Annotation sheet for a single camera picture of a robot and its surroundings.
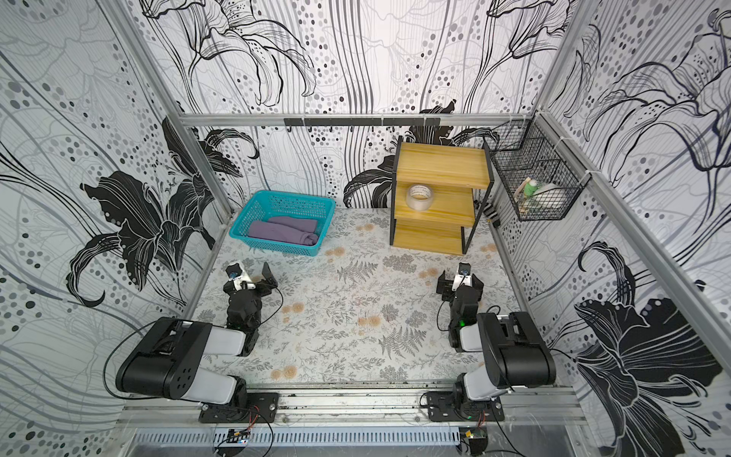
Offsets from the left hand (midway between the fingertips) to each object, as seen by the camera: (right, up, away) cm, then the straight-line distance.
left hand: (258, 270), depth 89 cm
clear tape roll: (+54, +25, +11) cm, 60 cm away
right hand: (+66, 0, +2) cm, 67 cm away
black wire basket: (+89, +30, -1) cm, 94 cm away
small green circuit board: (+1, -41, -18) cm, 45 cm away
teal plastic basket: (-9, +24, +25) cm, 36 cm away
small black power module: (+63, -40, -19) cm, 77 cm away
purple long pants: (+6, +14, +12) cm, 19 cm away
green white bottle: (+82, +24, -11) cm, 86 cm away
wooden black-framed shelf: (+61, +29, -7) cm, 68 cm away
